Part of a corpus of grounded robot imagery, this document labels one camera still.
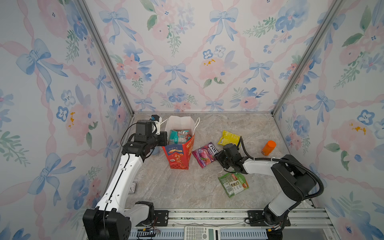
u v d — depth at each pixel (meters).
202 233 0.69
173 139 0.84
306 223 0.75
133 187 0.82
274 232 0.72
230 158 0.74
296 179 0.46
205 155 0.94
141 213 0.63
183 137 0.82
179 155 0.79
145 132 0.56
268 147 0.91
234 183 0.84
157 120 0.68
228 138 1.02
